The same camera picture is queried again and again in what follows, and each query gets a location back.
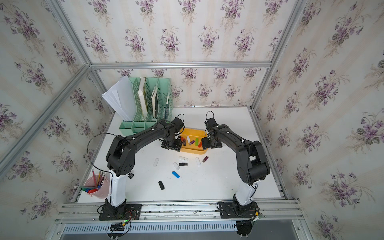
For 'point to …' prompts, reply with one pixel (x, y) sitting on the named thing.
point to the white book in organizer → (142, 96)
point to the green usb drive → (196, 141)
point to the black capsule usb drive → (161, 185)
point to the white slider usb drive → (188, 139)
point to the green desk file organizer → (165, 95)
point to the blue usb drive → (174, 173)
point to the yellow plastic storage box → (193, 133)
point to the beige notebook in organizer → (154, 98)
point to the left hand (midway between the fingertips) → (177, 150)
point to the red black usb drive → (184, 140)
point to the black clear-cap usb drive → (183, 164)
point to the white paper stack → (120, 95)
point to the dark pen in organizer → (166, 110)
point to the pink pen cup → (98, 185)
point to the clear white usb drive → (156, 162)
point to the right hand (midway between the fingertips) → (210, 145)
